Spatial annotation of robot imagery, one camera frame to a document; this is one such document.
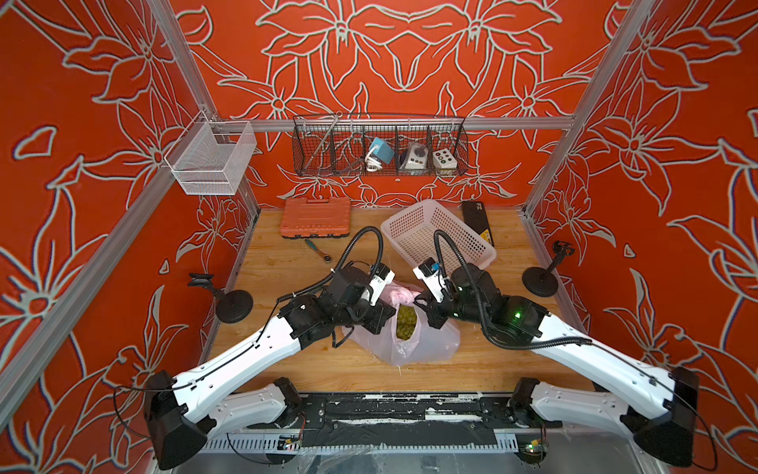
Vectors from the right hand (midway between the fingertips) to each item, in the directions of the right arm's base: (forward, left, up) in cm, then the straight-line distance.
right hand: (407, 300), depth 69 cm
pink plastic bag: (-7, -5, -9) cm, 13 cm away
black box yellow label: (+49, -31, -22) cm, 62 cm away
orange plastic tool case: (+44, +35, -17) cm, 59 cm away
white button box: (+48, -14, +7) cm, 51 cm away
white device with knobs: (+45, -4, +10) cm, 47 cm away
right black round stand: (+20, -48, -23) cm, 57 cm away
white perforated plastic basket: (+41, -5, -23) cm, 48 cm away
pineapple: (-3, 0, -5) cm, 6 cm away
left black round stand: (+8, +54, -21) cm, 59 cm away
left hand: (-2, +3, -2) cm, 4 cm away
